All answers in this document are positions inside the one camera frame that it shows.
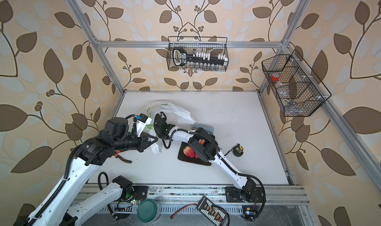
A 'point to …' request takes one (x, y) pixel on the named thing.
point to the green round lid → (147, 210)
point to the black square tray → (181, 155)
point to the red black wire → (180, 208)
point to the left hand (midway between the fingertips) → (157, 138)
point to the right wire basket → (298, 90)
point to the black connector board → (213, 213)
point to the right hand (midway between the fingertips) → (149, 118)
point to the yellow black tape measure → (238, 150)
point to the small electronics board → (249, 212)
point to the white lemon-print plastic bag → (175, 116)
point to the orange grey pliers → (126, 161)
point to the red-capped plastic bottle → (275, 77)
